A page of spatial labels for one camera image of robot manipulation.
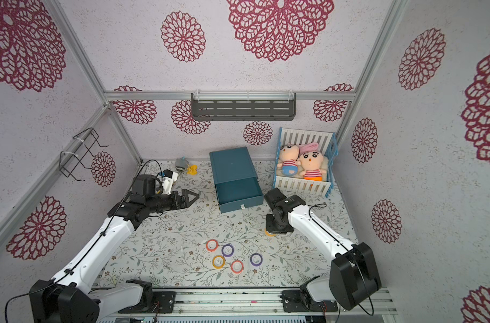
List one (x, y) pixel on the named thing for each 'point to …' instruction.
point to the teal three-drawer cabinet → (237, 184)
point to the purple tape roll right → (256, 259)
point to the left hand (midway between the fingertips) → (191, 198)
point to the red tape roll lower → (237, 266)
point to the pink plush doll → (289, 155)
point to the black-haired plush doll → (311, 161)
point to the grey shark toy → (181, 164)
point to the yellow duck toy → (192, 169)
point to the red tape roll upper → (212, 245)
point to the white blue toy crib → (328, 144)
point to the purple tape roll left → (227, 250)
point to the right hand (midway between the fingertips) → (278, 231)
